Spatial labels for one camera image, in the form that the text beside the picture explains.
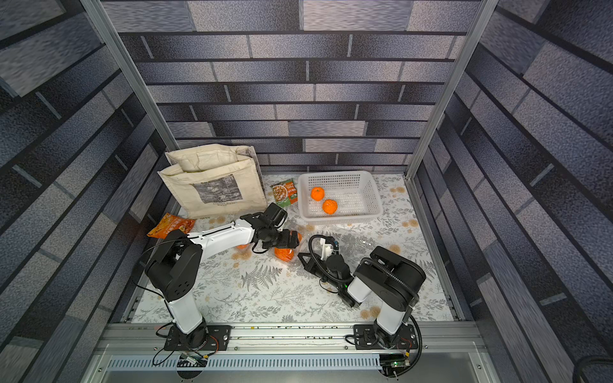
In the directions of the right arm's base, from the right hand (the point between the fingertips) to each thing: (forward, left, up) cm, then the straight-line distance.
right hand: (295, 254), depth 85 cm
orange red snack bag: (+14, +54, -1) cm, 56 cm away
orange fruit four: (+23, -13, -1) cm, 27 cm away
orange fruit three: (+31, -8, -2) cm, 32 cm away
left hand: (+6, +2, -2) cm, 6 cm away
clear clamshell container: (+3, -2, 0) cm, 4 cm away
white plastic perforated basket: (+33, -13, -6) cm, 36 cm away
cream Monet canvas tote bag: (+22, +31, +17) cm, 41 cm away
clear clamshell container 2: (+3, +22, -5) cm, 23 cm away
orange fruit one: (+1, +4, -1) cm, 5 cm away
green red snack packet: (+34, +8, -4) cm, 35 cm away
